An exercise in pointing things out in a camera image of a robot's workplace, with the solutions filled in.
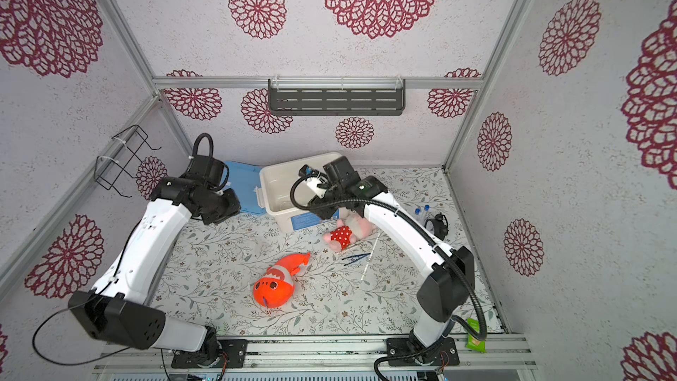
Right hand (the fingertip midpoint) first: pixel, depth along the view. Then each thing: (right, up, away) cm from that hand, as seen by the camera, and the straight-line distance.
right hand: (316, 195), depth 78 cm
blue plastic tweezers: (+15, -22, +15) cm, 31 cm away
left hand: (-24, -6, -1) cm, 24 cm away
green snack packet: (+44, -42, -3) cm, 61 cm away
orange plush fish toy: (-12, -27, -1) cm, 30 cm away
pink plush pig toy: (+11, -12, +15) cm, 22 cm away
